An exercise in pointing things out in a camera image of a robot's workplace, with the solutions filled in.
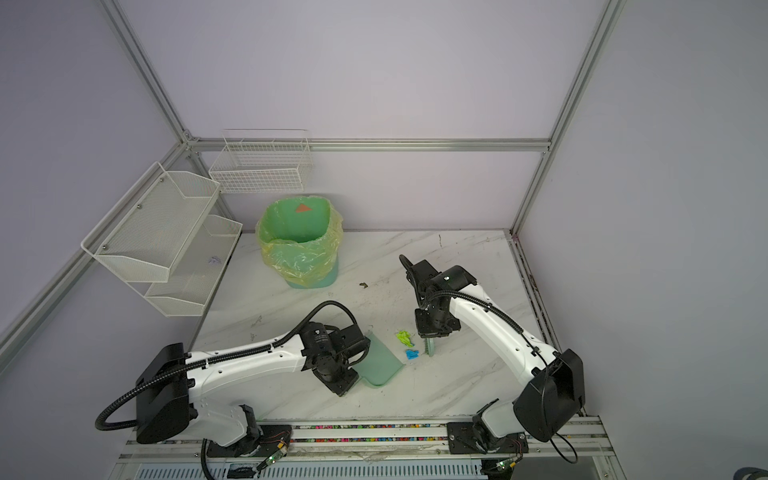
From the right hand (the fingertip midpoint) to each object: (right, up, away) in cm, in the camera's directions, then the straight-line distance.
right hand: (427, 332), depth 77 cm
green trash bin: (-36, +25, +7) cm, 44 cm away
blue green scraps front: (-6, -5, +14) cm, 16 cm away
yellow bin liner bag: (-42, +27, +27) cm, 57 cm away
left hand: (-23, -14, -1) cm, 27 cm away
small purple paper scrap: (-66, +18, +16) cm, 70 cm away
